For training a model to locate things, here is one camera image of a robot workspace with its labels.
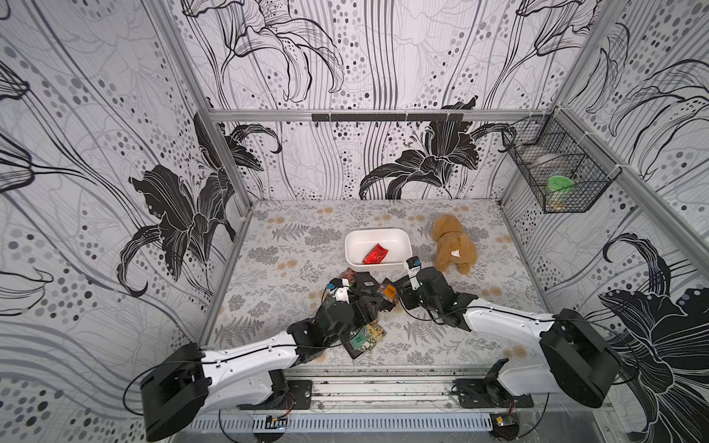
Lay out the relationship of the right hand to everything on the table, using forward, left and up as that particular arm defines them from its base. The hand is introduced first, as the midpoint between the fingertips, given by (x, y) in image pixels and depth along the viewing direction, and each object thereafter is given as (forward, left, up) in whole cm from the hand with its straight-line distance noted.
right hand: (402, 285), depth 88 cm
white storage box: (+20, 0, -3) cm, 20 cm away
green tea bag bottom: (-15, +12, -4) cm, 20 cm away
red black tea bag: (+7, +18, -4) cm, 20 cm away
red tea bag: (+13, +9, -3) cm, 16 cm away
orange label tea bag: (-1, +4, -3) cm, 5 cm away
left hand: (-11, +9, +4) cm, 14 cm away
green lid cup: (+18, -46, +24) cm, 55 cm away
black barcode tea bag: (+3, +12, -3) cm, 13 cm away
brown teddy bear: (+11, -17, +6) cm, 21 cm away
